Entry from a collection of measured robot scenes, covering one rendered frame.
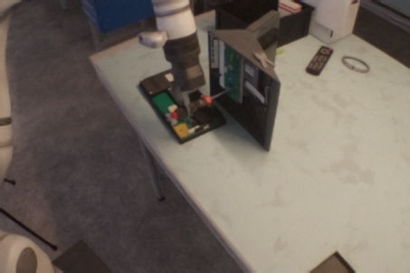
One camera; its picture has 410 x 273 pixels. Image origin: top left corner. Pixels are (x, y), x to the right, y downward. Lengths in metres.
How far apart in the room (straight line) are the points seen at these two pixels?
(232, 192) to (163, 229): 1.12
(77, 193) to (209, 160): 1.40
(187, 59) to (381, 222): 0.54
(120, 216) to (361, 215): 1.42
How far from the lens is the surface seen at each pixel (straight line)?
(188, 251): 1.70
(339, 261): 0.65
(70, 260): 0.85
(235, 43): 0.71
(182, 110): 0.69
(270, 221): 0.66
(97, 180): 2.04
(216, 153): 0.74
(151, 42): 0.59
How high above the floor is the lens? 1.58
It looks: 48 degrees down
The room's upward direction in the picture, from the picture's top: 3 degrees counter-clockwise
